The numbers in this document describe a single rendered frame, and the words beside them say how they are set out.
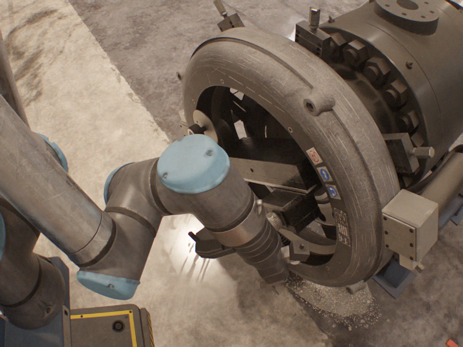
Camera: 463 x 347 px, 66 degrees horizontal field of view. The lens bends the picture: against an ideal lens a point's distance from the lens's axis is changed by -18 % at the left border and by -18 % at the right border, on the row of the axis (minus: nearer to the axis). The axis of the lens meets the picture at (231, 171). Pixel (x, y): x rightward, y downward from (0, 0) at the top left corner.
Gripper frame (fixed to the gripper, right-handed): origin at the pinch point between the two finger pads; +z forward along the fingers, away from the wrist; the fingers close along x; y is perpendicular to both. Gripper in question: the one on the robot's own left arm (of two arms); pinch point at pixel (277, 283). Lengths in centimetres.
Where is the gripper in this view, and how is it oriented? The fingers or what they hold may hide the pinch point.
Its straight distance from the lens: 84.9
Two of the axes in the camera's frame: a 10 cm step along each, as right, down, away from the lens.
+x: -0.1, -6.9, 7.2
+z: 4.8, 6.3, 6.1
